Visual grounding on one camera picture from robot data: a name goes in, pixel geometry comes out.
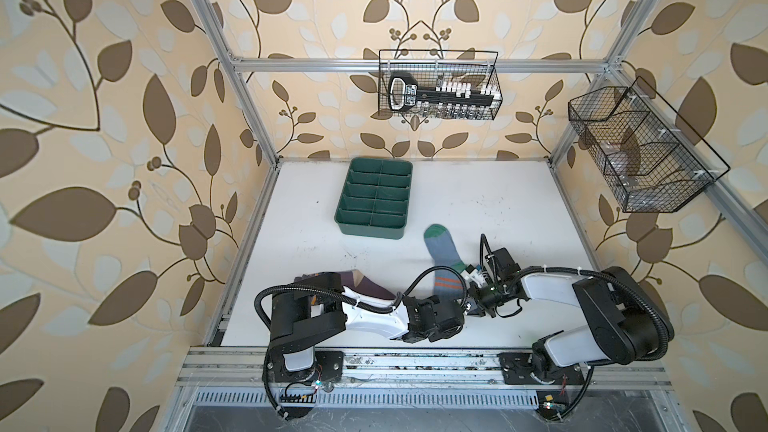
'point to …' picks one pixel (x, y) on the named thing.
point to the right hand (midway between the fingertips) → (456, 316)
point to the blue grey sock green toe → (445, 253)
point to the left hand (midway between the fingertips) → (449, 311)
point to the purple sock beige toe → (356, 282)
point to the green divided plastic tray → (374, 199)
